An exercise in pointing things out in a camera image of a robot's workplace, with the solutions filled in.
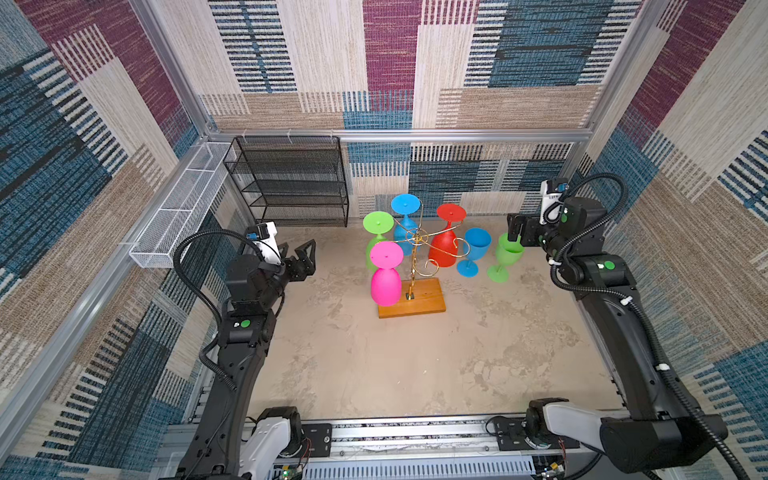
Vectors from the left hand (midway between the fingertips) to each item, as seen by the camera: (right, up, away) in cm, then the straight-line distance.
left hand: (300, 238), depth 71 cm
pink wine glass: (+20, -10, +1) cm, 23 cm away
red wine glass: (+35, -1, +11) cm, 37 cm away
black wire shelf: (-15, +23, +39) cm, 48 cm away
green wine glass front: (+57, -4, +20) cm, 60 cm away
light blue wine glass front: (+49, 0, +23) cm, 54 cm away
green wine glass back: (+18, +4, +2) cm, 19 cm away
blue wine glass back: (+25, +2, +12) cm, 28 cm away
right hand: (+54, +5, +1) cm, 54 cm away
